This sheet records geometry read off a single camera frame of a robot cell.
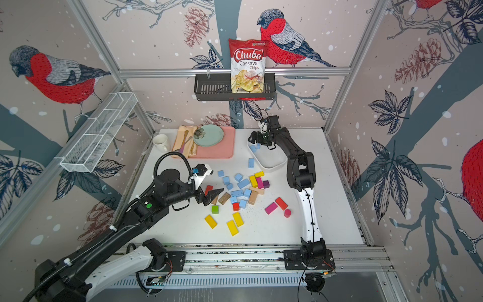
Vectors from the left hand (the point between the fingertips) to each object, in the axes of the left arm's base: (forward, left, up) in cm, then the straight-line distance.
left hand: (219, 177), depth 71 cm
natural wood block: (+2, -14, -23) cm, 27 cm away
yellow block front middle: (-12, -4, -24) cm, 27 cm away
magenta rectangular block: (-3, -22, -25) cm, 33 cm away
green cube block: (-4, +4, -23) cm, 24 cm away
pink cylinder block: (-5, -30, -24) cm, 39 cm away
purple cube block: (+10, -21, -24) cm, 33 cm away
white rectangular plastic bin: (+24, -24, -23) cm, 41 cm away
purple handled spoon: (+35, +29, -24) cm, 51 cm away
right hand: (+36, -14, -18) cm, 43 cm away
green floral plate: (+45, +15, -25) cm, 54 cm away
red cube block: (-3, -6, -22) cm, 23 cm away
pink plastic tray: (+33, +2, -24) cm, 41 cm away
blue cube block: (+30, -14, -19) cm, 38 cm away
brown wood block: (+2, 0, -24) cm, 24 cm away
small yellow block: (+16, -17, -25) cm, 35 cm away
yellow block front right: (-8, -7, -26) cm, 28 cm away
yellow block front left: (-9, +6, -25) cm, 27 cm away
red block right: (0, -27, -25) cm, 37 cm away
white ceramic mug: (+36, +41, -19) cm, 58 cm away
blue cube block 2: (+36, -18, -25) cm, 47 cm away
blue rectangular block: (+23, -13, -24) cm, 36 cm away
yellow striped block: (+12, -14, -23) cm, 30 cm away
